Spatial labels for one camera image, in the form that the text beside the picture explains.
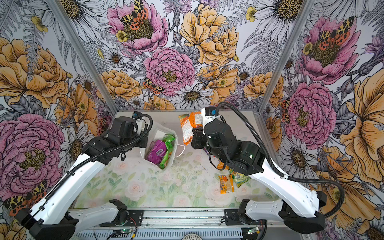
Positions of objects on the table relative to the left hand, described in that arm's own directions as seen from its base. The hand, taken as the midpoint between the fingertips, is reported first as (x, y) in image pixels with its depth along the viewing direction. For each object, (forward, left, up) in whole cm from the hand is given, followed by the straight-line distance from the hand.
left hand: (144, 139), depth 72 cm
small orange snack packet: (-13, -41, -25) cm, 50 cm away
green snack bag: (+6, -9, -9) cm, 15 cm away
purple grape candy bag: (+1, -3, -12) cm, 12 cm away
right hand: (-6, -23, +11) cm, 26 cm away
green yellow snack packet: (-10, -49, -25) cm, 55 cm away
